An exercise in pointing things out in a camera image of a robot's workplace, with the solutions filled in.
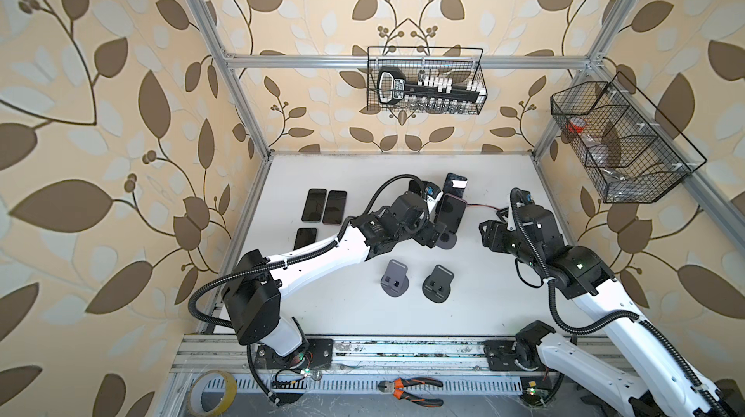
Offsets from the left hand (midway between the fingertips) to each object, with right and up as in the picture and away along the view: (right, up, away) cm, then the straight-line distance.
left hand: (430, 213), depth 77 cm
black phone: (-38, 0, +28) cm, 47 cm away
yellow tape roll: (-56, -39, -10) cm, 70 cm away
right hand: (+15, -3, -4) cm, 16 cm away
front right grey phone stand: (+3, -21, +4) cm, 21 cm away
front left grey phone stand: (-9, -20, +5) cm, 23 cm away
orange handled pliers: (-9, -41, -7) cm, 43 cm away
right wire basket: (+50, +16, -4) cm, 53 cm away
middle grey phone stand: (+9, -11, +19) cm, 24 cm away
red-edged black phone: (+12, -2, +27) cm, 30 cm away
